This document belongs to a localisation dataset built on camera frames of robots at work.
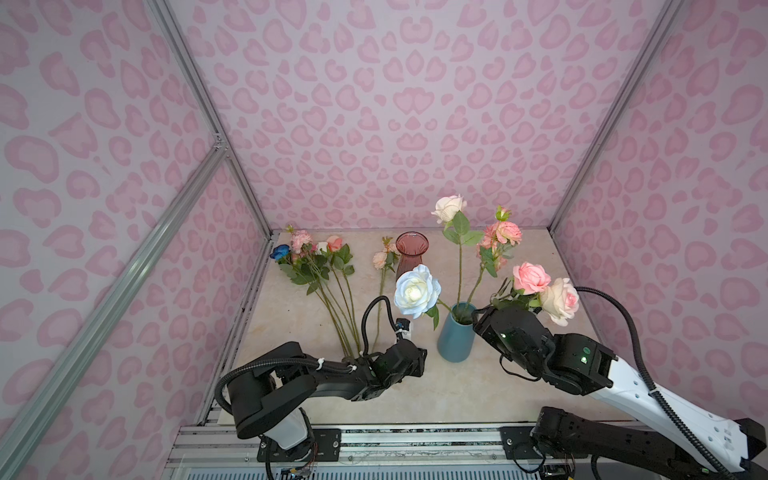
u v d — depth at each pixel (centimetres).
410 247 88
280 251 106
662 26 71
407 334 78
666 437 43
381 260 107
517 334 48
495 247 67
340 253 111
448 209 68
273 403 43
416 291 50
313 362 50
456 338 76
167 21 69
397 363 65
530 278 51
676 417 40
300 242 103
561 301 49
